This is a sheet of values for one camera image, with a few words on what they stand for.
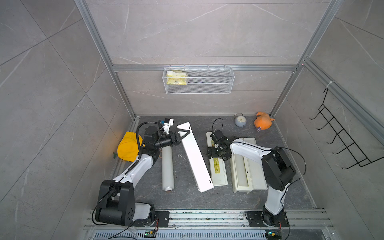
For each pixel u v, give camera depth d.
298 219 0.75
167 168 0.86
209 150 0.86
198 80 1.01
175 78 0.86
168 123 0.74
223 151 0.69
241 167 0.84
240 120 1.13
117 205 0.41
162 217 0.74
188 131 0.72
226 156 0.82
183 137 0.70
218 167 0.86
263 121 1.07
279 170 0.49
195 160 0.69
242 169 0.84
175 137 0.69
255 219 0.73
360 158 0.60
